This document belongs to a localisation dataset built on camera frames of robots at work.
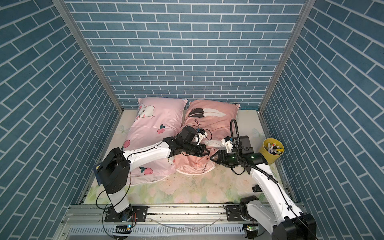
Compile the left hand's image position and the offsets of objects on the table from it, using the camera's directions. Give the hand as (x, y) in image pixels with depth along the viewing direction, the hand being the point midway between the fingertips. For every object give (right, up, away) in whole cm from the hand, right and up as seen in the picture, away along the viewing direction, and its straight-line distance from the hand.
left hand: (213, 155), depth 79 cm
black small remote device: (+23, -18, -1) cm, 29 cm away
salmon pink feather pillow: (+5, +21, +28) cm, 35 cm away
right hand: (+1, -2, -3) cm, 4 cm away
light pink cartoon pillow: (-37, +19, +20) cm, 46 cm away
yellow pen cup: (+34, +2, +5) cm, 34 cm away
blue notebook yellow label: (-69, -10, +8) cm, 71 cm away
